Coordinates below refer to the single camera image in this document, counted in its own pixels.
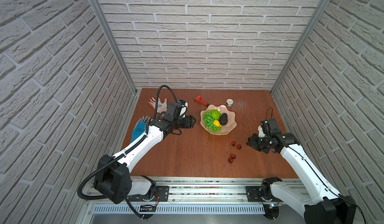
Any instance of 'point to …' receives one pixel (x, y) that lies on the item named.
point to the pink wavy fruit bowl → (217, 120)
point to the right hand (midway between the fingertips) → (249, 140)
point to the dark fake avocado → (223, 119)
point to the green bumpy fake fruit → (215, 114)
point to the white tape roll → (229, 102)
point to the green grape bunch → (208, 120)
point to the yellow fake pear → (217, 123)
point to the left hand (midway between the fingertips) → (192, 118)
